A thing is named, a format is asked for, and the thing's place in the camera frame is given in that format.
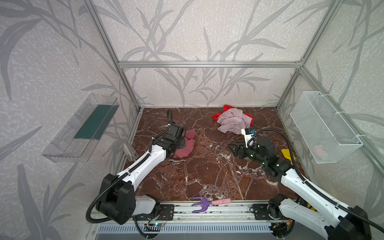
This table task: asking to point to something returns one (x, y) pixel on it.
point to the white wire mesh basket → (328, 138)
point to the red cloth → (226, 107)
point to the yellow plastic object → (287, 154)
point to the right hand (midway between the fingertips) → (232, 139)
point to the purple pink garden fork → (205, 203)
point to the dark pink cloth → (190, 142)
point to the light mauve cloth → (233, 120)
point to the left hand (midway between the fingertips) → (182, 136)
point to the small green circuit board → (155, 224)
